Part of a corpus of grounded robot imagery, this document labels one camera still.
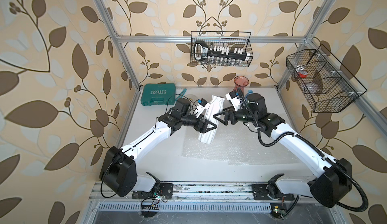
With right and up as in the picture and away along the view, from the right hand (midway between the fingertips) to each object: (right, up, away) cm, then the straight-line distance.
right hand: (218, 113), depth 74 cm
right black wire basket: (+54, +14, -1) cm, 55 cm away
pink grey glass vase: (+18, +19, +24) cm, 35 cm away
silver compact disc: (-15, +9, +38) cm, 42 cm away
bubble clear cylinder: (-6, -11, -3) cm, 13 cm away
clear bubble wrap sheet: (+13, -19, +15) cm, 28 cm away
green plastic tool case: (-41, +11, +36) cm, 56 cm away
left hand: (-4, -4, 0) cm, 6 cm away
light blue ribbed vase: (+24, +12, +27) cm, 39 cm away
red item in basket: (+46, +21, +6) cm, 51 cm away
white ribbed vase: (-2, +3, -5) cm, 6 cm away
